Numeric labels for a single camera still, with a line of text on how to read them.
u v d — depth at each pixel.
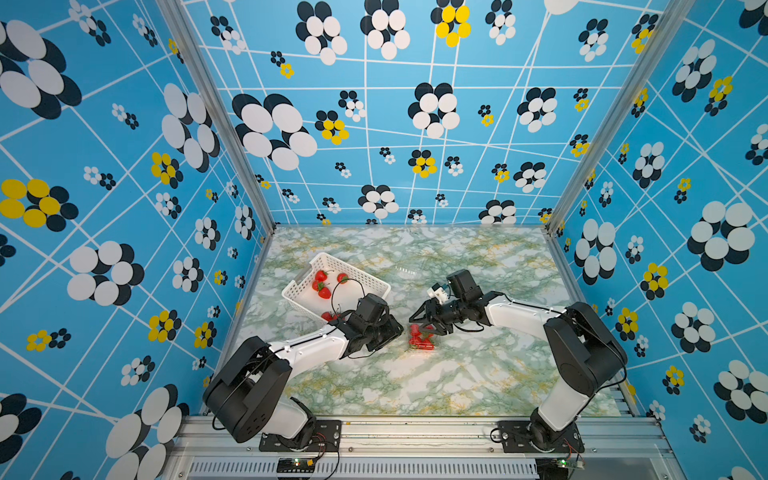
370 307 0.68
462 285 0.74
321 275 1.02
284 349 0.48
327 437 0.73
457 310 0.77
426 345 0.85
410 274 1.05
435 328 0.85
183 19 0.70
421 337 0.89
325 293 0.98
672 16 0.68
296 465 0.72
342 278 1.02
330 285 1.05
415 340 0.87
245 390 0.43
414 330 0.89
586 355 0.47
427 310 0.80
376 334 0.75
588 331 0.48
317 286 0.99
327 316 0.89
